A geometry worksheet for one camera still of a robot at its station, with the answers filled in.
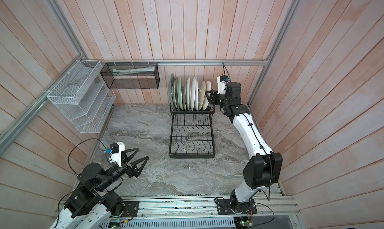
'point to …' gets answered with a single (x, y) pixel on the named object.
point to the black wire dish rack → (192, 135)
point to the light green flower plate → (179, 92)
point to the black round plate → (184, 96)
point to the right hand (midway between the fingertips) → (207, 92)
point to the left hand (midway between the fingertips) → (143, 157)
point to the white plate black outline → (193, 94)
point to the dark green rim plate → (196, 94)
